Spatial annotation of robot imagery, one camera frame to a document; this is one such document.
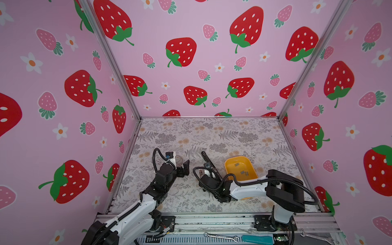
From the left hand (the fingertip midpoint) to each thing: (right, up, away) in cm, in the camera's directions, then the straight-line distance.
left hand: (182, 160), depth 83 cm
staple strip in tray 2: (+33, -5, +12) cm, 36 cm away
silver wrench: (+26, -34, -13) cm, 45 cm away
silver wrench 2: (+69, -35, -13) cm, 79 cm away
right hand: (+11, -11, +3) cm, 16 cm away
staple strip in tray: (+36, -9, +9) cm, 39 cm away
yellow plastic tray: (+36, -7, +12) cm, 39 cm away
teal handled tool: (+38, -34, -14) cm, 53 cm away
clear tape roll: (-4, -4, +15) cm, 15 cm away
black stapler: (+17, -4, +10) cm, 20 cm away
